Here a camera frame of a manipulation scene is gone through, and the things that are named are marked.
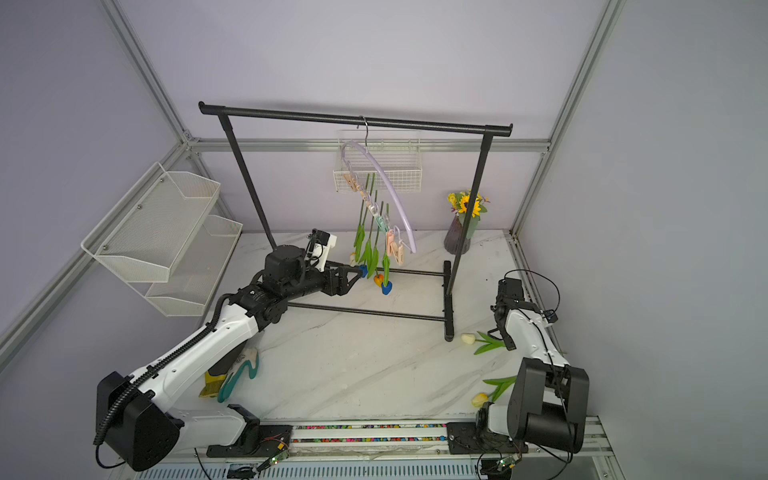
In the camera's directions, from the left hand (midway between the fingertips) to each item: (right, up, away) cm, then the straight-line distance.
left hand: (350, 272), depth 76 cm
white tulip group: (+1, +10, +13) cm, 16 cm away
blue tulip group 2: (+9, +1, +6) cm, 11 cm away
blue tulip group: (+3, +5, +13) cm, 14 cm away
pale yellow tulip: (+42, -32, +6) cm, 53 cm away
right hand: (+47, -19, +11) cm, 51 cm away
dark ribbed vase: (+34, +11, +38) cm, 52 cm away
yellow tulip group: (+6, +2, +11) cm, 13 cm away
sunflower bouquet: (+32, +21, +17) cm, 43 cm away
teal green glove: (-30, -25, +10) cm, 40 cm away
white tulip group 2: (+41, -23, +15) cm, 50 cm away
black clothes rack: (+32, -4, +30) cm, 44 cm away
